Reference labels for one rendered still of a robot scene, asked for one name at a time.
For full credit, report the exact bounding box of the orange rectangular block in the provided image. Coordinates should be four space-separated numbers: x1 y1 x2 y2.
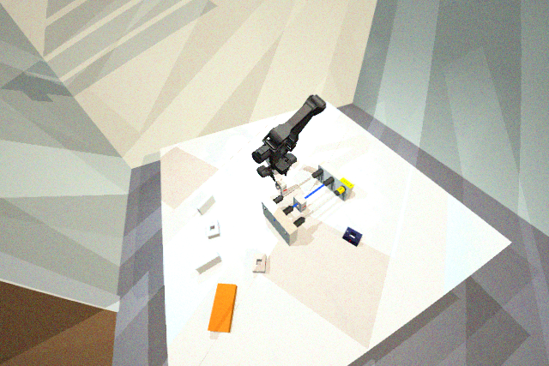
208 284 238 333

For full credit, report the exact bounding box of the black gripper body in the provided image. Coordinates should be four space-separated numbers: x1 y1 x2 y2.
256 152 297 178

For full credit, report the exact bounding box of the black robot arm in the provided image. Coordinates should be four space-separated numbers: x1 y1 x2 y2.
251 94 327 175

